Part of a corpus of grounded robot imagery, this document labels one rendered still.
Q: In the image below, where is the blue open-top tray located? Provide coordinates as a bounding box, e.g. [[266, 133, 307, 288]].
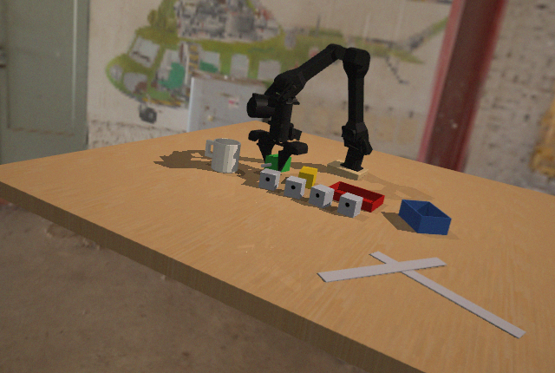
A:
[[398, 200, 451, 235]]

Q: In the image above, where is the grey flat bar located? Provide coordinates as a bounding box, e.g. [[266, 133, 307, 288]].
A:
[[317, 257, 446, 283], [370, 251, 526, 339]]

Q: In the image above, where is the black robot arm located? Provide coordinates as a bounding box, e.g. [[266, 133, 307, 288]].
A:
[[247, 43, 373, 172]]

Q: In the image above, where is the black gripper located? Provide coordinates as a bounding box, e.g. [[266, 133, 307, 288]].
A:
[[248, 118, 308, 172]]

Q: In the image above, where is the red tray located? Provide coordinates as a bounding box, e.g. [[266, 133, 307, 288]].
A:
[[329, 181, 385, 213]]

